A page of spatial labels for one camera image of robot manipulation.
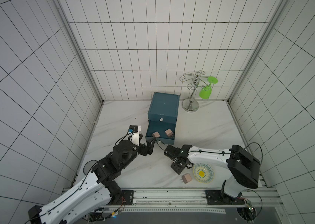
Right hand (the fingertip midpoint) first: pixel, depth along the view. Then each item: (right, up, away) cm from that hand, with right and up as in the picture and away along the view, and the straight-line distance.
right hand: (175, 167), depth 84 cm
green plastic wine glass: (+25, +49, +20) cm, 58 cm away
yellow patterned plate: (+16, -2, -4) cm, 17 cm away
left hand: (-16, +20, -14) cm, 29 cm away
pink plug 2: (-4, +21, +3) cm, 21 cm away
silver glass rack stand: (+18, +40, +33) cm, 54 cm away
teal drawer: (-14, +24, +6) cm, 29 cm away
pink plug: (-12, +20, +3) cm, 23 cm away
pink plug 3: (+6, -4, -7) cm, 10 cm away
